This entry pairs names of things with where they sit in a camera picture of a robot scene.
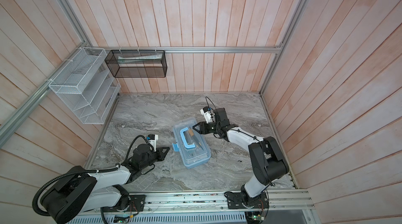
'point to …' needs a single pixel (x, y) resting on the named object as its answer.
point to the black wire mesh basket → (137, 63)
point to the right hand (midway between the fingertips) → (196, 127)
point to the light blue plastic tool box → (191, 144)
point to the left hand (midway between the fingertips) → (170, 151)
